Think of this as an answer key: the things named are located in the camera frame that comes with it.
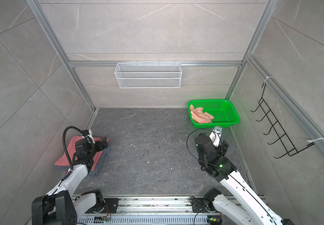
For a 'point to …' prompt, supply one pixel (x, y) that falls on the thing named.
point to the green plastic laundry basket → (224, 113)
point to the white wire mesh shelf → (148, 75)
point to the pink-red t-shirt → (101, 143)
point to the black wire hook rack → (283, 139)
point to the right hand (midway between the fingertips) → (212, 135)
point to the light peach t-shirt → (199, 116)
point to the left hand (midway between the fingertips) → (97, 136)
